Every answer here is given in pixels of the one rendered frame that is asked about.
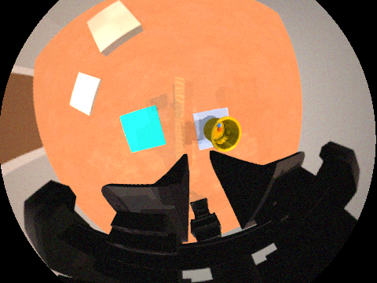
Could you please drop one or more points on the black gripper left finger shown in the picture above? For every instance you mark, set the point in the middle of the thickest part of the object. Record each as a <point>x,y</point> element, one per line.
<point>169,195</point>

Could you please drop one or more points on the white flat block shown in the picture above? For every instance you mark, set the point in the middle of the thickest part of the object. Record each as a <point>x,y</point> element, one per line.
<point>85,92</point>

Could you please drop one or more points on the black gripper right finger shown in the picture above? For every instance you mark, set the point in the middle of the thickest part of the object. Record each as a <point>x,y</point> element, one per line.
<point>247,185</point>

